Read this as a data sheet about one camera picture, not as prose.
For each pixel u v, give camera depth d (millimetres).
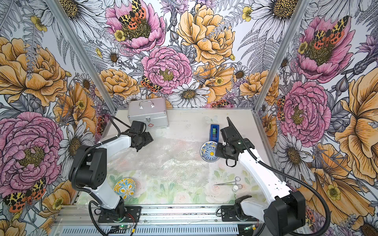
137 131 765
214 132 995
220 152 716
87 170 476
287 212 385
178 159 934
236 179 867
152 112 988
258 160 482
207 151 859
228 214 738
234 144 561
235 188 792
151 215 761
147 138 889
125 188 813
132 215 732
